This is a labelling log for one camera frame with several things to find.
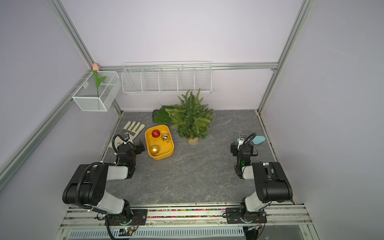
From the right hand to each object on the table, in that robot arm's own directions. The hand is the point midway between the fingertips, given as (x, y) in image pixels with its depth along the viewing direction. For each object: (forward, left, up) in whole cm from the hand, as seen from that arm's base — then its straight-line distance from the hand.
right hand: (242, 141), depth 94 cm
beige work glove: (+16, +76, -7) cm, 78 cm away
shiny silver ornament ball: (+7, +51, -4) cm, 51 cm away
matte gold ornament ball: (-4, +56, -3) cm, 56 cm away
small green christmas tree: (+3, +31, +20) cm, 37 cm away
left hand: (0, +68, +2) cm, 68 cm away
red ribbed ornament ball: (+9, +57, -3) cm, 58 cm away
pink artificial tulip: (+28, +89, +26) cm, 97 cm away
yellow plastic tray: (+5, +55, -8) cm, 55 cm away
